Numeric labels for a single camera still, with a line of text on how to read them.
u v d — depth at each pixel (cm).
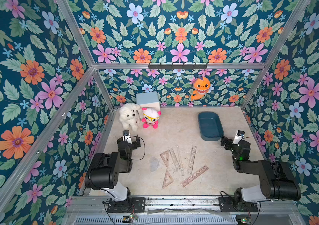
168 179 82
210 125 114
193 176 84
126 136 80
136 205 74
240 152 71
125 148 71
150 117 95
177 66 93
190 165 88
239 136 79
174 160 91
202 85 97
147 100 107
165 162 89
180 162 89
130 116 93
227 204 74
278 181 45
